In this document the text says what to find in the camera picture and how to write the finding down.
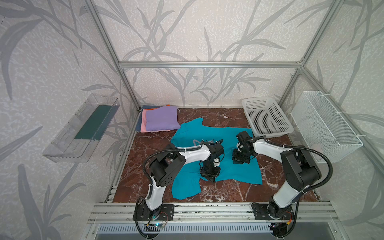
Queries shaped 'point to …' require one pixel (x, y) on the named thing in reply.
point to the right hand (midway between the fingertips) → (232, 156)
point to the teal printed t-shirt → (187, 186)
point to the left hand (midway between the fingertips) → (217, 178)
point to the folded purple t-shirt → (164, 118)
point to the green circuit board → (159, 225)
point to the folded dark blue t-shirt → (144, 107)
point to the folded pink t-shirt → (143, 123)
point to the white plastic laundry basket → (265, 117)
